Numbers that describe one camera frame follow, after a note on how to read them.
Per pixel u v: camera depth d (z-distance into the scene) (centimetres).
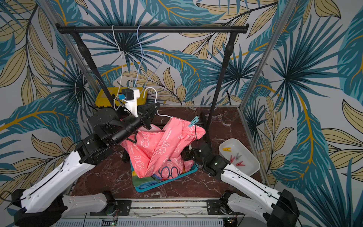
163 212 73
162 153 59
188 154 66
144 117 45
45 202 38
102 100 101
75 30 48
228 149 95
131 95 43
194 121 56
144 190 70
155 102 52
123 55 90
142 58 93
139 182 70
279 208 40
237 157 92
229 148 95
